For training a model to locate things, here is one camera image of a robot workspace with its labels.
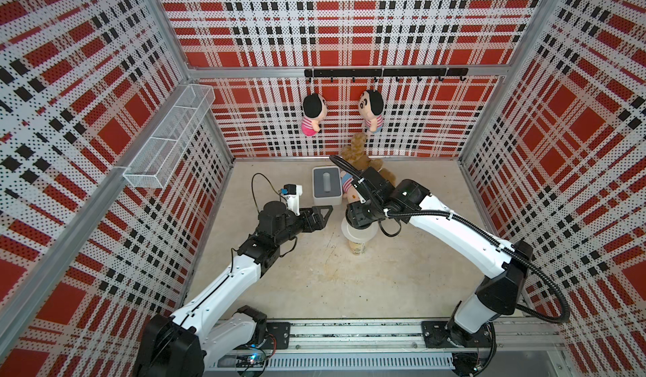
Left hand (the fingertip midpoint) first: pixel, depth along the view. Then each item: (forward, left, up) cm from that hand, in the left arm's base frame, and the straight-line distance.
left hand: (327, 209), depth 78 cm
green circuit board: (-38, +21, -19) cm, 47 cm away
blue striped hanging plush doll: (+37, -16, +13) cm, 42 cm away
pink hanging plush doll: (+36, +5, +12) cm, 38 cm away
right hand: (-2, -11, +2) cm, 12 cm away
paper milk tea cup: (-7, -10, -14) cm, 18 cm away
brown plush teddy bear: (+32, -11, -8) cm, 35 cm away
